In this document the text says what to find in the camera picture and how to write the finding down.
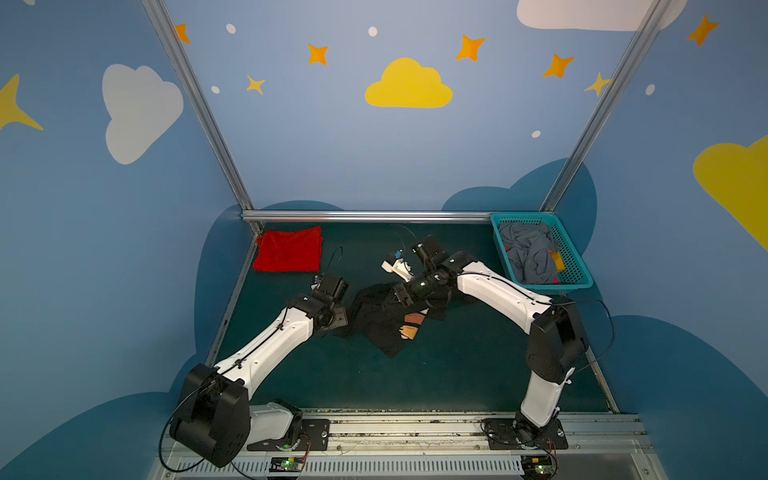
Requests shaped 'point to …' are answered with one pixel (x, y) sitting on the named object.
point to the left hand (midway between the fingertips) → (337, 316)
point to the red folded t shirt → (291, 252)
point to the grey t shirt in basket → (528, 247)
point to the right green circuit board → (538, 467)
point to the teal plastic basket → (576, 275)
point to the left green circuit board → (286, 464)
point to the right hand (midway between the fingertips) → (390, 300)
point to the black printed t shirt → (387, 327)
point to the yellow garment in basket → (560, 265)
